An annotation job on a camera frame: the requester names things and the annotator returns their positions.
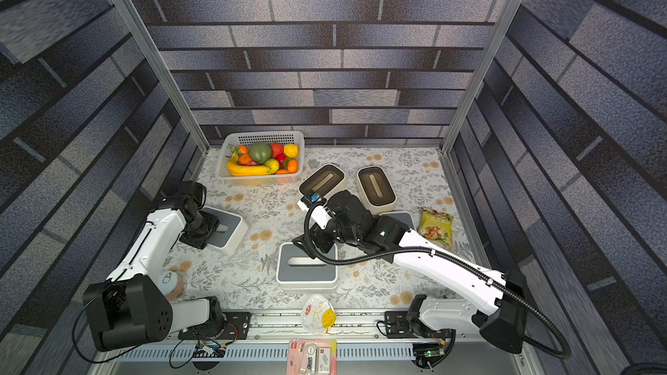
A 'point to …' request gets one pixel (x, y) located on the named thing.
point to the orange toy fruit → (292, 166)
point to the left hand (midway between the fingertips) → (216, 229)
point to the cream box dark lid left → (323, 180)
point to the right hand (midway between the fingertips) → (304, 225)
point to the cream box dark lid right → (375, 189)
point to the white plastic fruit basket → (260, 157)
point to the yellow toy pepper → (291, 150)
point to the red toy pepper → (278, 152)
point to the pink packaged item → (312, 357)
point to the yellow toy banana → (241, 169)
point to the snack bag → (437, 226)
